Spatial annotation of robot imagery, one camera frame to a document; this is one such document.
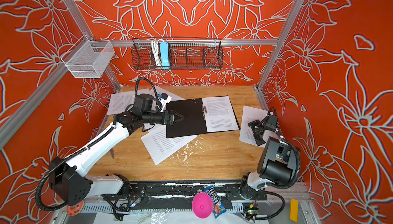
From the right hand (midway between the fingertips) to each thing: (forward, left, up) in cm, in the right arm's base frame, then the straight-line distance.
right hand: (251, 127), depth 93 cm
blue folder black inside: (+11, +30, -2) cm, 32 cm away
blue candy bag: (-40, +25, -2) cm, 47 cm away
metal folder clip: (+15, +29, -1) cm, 33 cm away
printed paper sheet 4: (+16, -6, -9) cm, 19 cm away
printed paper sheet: (+12, +17, -4) cm, 22 cm away
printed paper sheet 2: (+24, +91, -2) cm, 94 cm away
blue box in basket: (+33, +52, +32) cm, 70 cm away
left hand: (-5, +43, +22) cm, 48 cm away
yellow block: (-41, -11, -4) cm, 43 cm away
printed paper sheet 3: (-11, +56, -2) cm, 57 cm away
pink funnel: (-40, +32, +3) cm, 51 cm away
